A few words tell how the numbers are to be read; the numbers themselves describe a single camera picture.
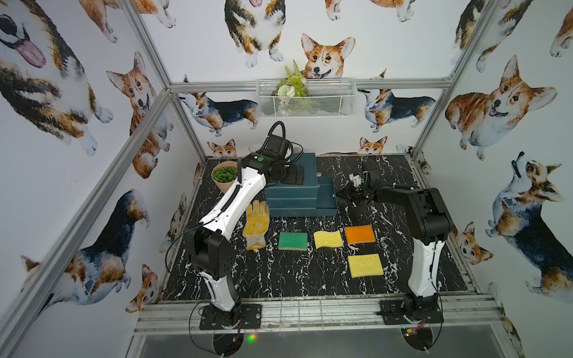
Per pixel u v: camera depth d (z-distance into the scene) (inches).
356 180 38.7
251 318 28.8
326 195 41.8
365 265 32.9
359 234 36.9
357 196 35.5
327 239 35.4
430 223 22.9
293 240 35.6
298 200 34.5
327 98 36.4
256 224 37.4
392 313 28.7
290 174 28.9
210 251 17.6
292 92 32.1
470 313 29.5
